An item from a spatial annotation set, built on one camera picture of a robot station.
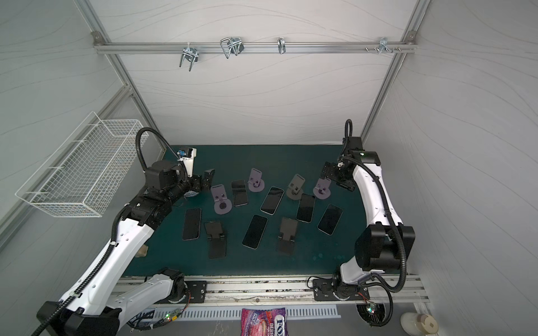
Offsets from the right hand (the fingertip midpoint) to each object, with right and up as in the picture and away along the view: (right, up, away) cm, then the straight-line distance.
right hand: (332, 178), depth 82 cm
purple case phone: (-40, -9, +17) cm, 44 cm away
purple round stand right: (-1, -6, +16) cm, 17 cm away
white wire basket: (-87, +2, -13) cm, 88 cm away
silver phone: (-25, -12, +17) cm, 32 cm away
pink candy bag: (-27, -45, -16) cm, 55 cm away
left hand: (-51, +5, -10) cm, 52 cm away
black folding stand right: (-18, -22, -2) cm, 29 cm away
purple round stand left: (-47, -13, +14) cm, 51 cm away
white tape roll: (+20, -42, -20) cm, 51 cm away
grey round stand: (-14, -6, +14) cm, 21 cm away
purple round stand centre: (-32, -4, +17) cm, 37 cm away
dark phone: (-9, -15, +13) cm, 22 cm away
